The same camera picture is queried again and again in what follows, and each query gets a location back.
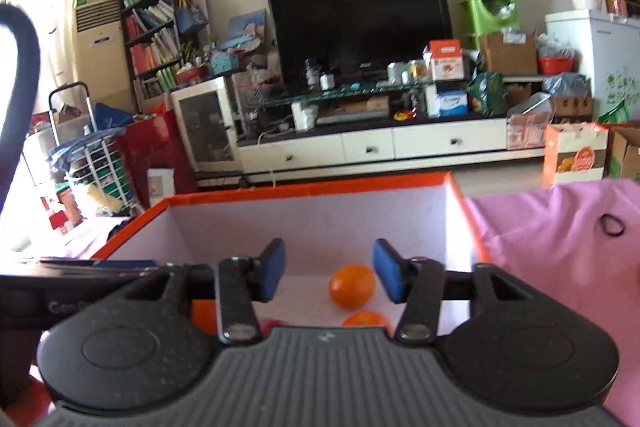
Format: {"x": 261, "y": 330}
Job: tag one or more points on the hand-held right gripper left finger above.
{"x": 272, "y": 267}

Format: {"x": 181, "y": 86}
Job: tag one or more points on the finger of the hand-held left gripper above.
{"x": 125, "y": 264}

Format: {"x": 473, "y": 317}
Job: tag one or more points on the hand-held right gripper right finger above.
{"x": 387, "y": 272}

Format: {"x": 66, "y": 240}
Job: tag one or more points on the orange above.
{"x": 351, "y": 287}
{"x": 366, "y": 321}

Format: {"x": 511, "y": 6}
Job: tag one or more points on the orange cardboard box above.
{"x": 320, "y": 227}

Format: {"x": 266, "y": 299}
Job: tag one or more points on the red paper bag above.
{"x": 160, "y": 142}

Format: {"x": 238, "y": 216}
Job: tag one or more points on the white television stand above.
{"x": 435, "y": 139}

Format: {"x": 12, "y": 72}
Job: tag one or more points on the white glass-door cabinet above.
{"x": 207, "y": 127}

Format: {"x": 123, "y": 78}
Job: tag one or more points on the pink floral tablecloth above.
{"x": 550, "y": 237}

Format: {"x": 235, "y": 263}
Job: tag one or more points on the blue and white box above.
{"x": 454, "y": 104}

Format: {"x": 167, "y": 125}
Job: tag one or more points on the green snack bag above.
{"x": 485, "y": 92}

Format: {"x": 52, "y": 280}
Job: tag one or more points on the white standing air conditioner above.
{"x": 102, "y": 57}

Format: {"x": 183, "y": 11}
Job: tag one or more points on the orange and white medicine box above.
{"x": 446, "y": 62}

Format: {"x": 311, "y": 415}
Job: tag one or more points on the orange fruit gift box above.
{"x": 575, "y": 157}

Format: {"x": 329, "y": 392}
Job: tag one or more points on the dark bookshelf with books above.
{"x": 150, "y": 32}

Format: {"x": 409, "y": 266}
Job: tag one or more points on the brown cardboard box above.
{"x": 507, "y": 54}

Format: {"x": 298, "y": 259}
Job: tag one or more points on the black flat television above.
{"x": 360, "y": 17}

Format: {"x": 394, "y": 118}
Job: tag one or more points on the red plastic basin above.
{"x": 555, "y": 66}

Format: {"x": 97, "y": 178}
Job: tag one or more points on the green plastic storage rack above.
{"x": 487, "y": 7}

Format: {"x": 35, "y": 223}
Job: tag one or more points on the white chest freezer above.
{"x": 595, "y": 52}

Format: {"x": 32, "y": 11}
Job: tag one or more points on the metal bowl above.
{"x": 585, "y": 3}

